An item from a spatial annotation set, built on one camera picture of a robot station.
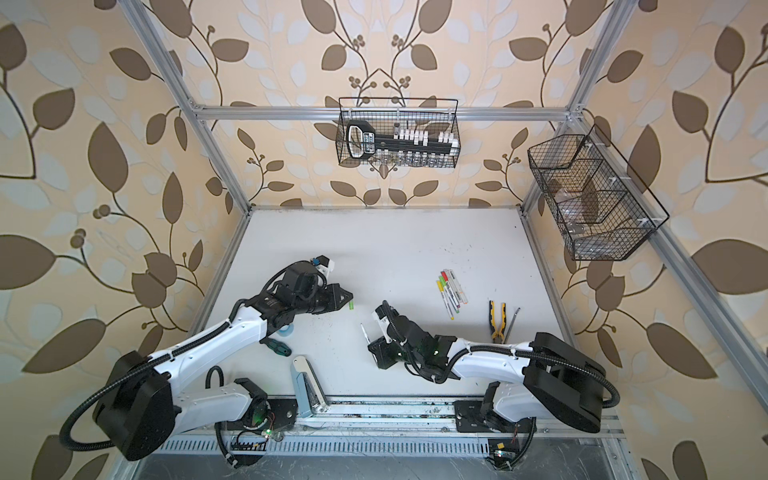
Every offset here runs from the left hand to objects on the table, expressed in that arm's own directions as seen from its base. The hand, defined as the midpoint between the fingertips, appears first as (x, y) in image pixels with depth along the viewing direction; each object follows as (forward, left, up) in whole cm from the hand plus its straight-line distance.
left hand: (355, 294), depth 81 cm
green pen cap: (-2, +1, -2) cm, 3 cm away
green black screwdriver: (-11, +22, -11) cm, 27 cm away
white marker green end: (+13, -27, -14) cm, 33 cm away
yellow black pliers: (-1, -40, -13) cm, 42 cm away
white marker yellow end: (+10, -26, -14) cm, 31 cm away
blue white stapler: (-23, +10, -12) cm, 27 cm away
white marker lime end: (-8, -3, -7) cm, 11 cm away
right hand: (-12, -4, -8) cm, 15 cm away
